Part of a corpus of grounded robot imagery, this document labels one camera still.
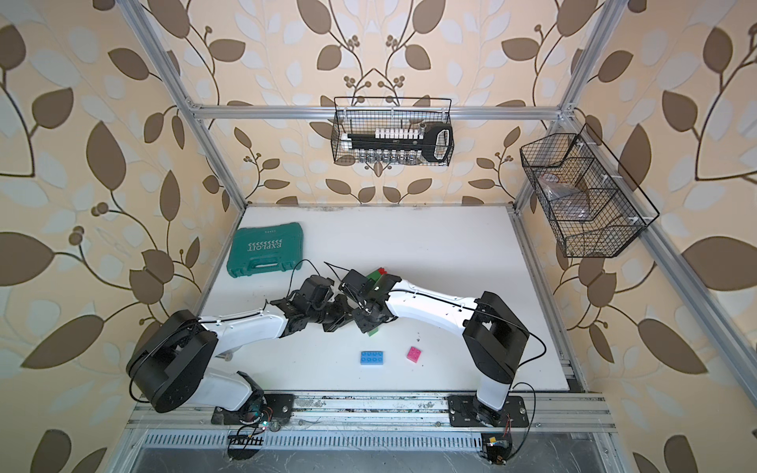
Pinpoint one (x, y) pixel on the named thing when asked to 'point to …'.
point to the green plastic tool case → (265, 249)
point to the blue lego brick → (372, 358)
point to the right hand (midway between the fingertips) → (370, 321)
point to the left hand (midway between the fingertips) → (359, 309)
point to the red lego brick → (381, 271)
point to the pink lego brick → (413, 354)
